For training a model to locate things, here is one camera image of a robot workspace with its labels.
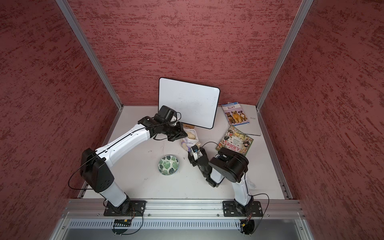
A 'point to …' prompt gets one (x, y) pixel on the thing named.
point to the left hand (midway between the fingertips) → (187, 137)
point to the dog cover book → (234, 114)
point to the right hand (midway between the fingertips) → (193, 150)
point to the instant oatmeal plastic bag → (191, 140)
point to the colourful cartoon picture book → (235, 139)
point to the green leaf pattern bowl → (168, 165)
